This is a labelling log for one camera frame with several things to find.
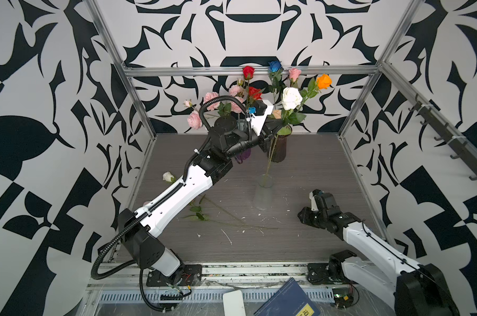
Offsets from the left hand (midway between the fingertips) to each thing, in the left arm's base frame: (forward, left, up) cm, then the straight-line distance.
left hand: (286, 115), depth 57 cm
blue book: (-40, -3, -49) cm, 64 cm away
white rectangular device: (-41, +17, -44) cm, 62 cm away
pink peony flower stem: (+35, +14, -16) cm, 41 cm away
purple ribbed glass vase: (+24, +10, -47) cm, 54 cm away
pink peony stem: (+15, +30, -14) cm, 37 cm away
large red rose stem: (+37, +5, -18) cm, 41 cm away
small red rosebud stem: (-10, +32, -48) cm, 58 cm away
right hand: (-11, -13, -46) cm, 49 cm away
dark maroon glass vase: (+23, -8, -45) cm, 51 cm away
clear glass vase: (-3, +3, -41) cm, 41 cm away
